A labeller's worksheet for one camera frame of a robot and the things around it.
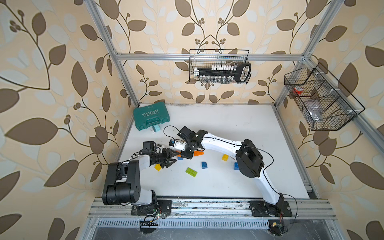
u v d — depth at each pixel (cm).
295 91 88
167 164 83
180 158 88
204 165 88
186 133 72
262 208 74
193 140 68
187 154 80
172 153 84
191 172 87
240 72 84
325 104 73
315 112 74
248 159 54
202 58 91
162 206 75
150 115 108
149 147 75
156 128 104
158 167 86
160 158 80
